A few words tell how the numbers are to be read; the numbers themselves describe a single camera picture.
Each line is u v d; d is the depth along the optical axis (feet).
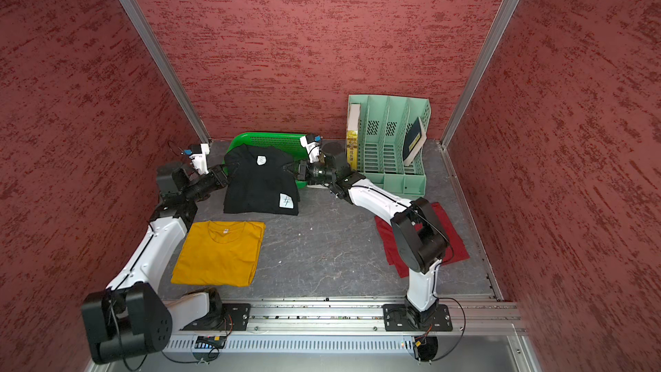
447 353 2.23
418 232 1.68
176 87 3.24
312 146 2.49
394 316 2.43
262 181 2.79
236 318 2.44
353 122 3.02
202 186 2.24
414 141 3.39
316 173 2.40
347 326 2.41
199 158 2.32
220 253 2.80
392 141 3.96
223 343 2.38
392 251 2.80
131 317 1.30
